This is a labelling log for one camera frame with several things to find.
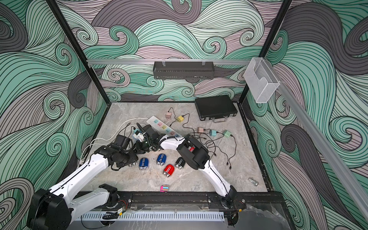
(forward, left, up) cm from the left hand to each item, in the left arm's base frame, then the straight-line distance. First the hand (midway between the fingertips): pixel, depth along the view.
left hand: (134, 158), depth 82 cm
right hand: (+2, +4, 0) cm, 4 cm away
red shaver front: (-6, -20, -4) cm, 22 cm away
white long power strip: (+25, -15, -4) cm, 29 cm away
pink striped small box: (-15, -19, -3) cm, 24 cm away
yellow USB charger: (+33, -27, -4) cm, 43 cm away
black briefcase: (+45, -57, -5) cm, 73 cm away
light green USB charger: (+20, -60, -4) cm, 63 cm away
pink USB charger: (+23, -41, -4) cm, 47 cm away
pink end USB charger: (+38, -17, -6) cm, 42 cm away
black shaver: (-1, -27, -3) cm, 27 cm away
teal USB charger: (+20, -50, -4) cm, 54 cm away
